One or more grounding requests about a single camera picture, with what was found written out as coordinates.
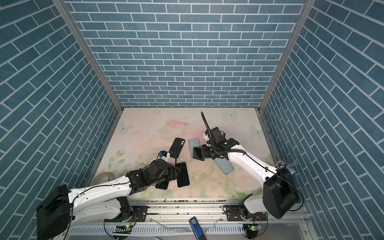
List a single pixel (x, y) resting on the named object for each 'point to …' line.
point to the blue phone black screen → (197, 154)
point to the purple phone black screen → (162, 185)
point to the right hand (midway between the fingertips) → (200, 151)
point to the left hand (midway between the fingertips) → (178, 171)
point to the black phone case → (176, 147)
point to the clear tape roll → (101, 178)
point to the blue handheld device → (197, 228)
